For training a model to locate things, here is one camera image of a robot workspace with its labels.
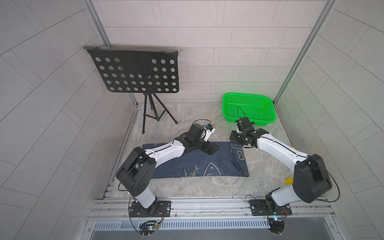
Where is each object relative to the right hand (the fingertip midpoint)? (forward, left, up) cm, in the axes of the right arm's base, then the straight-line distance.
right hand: (230, 137), depth 89 cm
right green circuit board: (-42, -15, -9) cm, 46 cm away
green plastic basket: (+27, -29, -7) cm, 40 cm away
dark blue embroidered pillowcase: (-12, +2, -6) cm, 13 cm away
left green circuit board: (-41, +44, -4) cm, 60 cm away
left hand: (-5, +10, +1) cm, 11 cm away
